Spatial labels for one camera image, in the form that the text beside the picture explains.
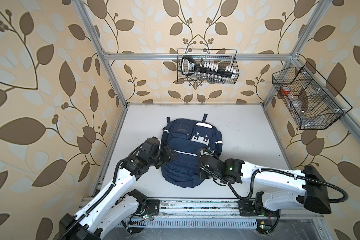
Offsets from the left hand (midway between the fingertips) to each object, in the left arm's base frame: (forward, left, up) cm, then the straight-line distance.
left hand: (176, 153), depth 75 cm
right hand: (-7, -11, -7) cm, 15 cm away
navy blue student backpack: (+17, -6, -10) cm, 21 cm away
